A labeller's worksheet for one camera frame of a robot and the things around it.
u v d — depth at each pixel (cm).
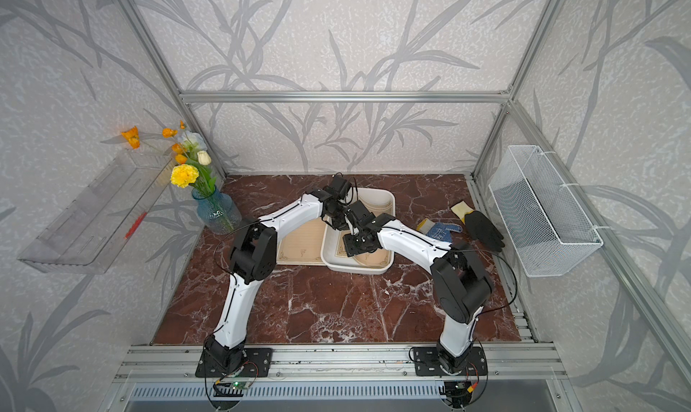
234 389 72
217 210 94
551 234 59
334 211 79
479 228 100
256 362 73
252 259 57
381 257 93
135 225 66
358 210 71
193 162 84
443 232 102
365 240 64
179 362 76
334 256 95
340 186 81
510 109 96
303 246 96
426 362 74
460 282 47
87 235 65
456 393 69
